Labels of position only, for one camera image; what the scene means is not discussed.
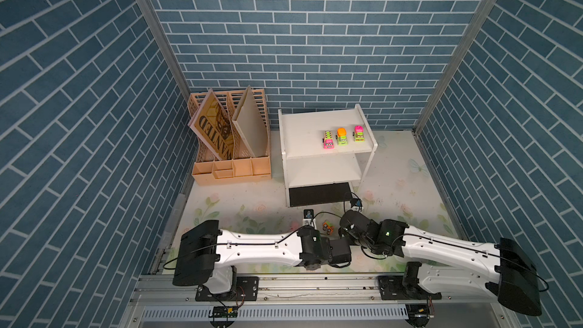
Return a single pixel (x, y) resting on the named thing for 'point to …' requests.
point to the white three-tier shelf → (315, 176)
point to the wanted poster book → (211, 121)
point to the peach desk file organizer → (209, 168)
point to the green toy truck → (328, 227)
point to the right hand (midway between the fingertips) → (341, 234)
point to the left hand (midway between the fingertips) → (320, 254)
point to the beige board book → (250, 122)
